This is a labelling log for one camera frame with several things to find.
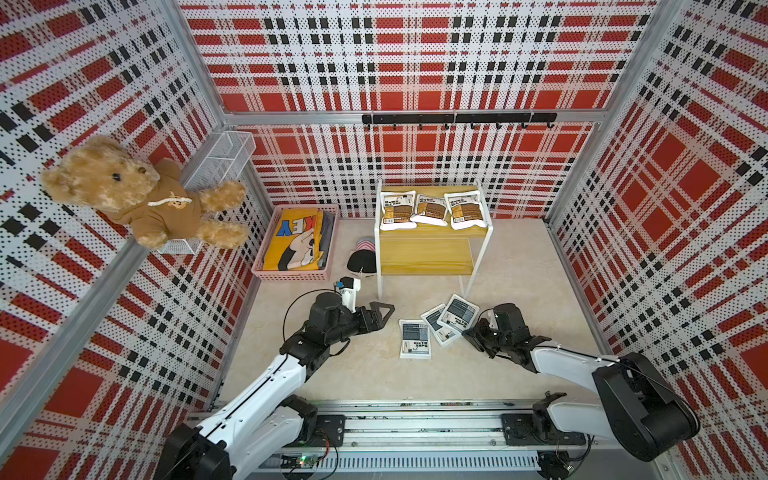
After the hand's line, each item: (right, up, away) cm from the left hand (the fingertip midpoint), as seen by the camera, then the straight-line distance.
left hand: (388, 310), depth 79 cm
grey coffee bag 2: (+17, -10, +10) cm, 21 cm away
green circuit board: (-22, -34, -9) cm, 41 cm away
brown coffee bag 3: (+20, +27, -4) cm, 34 cm away
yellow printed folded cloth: (-34, +19, +25) cm, 46 cm away
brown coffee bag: (+3, +26, -4) cm, 27 cm away
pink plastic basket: (-47, +22, +29) cm, 59 cm away
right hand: (+23, -8, +10) cm, 26 cm away
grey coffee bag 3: (+22, -4, +14) cm, 26 cm away
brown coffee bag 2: (+11, +26, -5) cm, 29 cm away
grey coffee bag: (+8, -11, +9) cm, 16 cm away
